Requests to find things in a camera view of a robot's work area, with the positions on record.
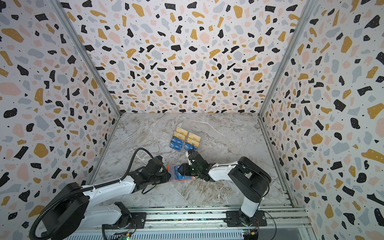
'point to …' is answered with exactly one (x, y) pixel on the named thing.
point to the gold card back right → (194, 137)
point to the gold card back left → (182, 131)
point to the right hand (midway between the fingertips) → (179, 168)
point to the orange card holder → (170, 169)
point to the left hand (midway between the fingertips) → (174, 174)
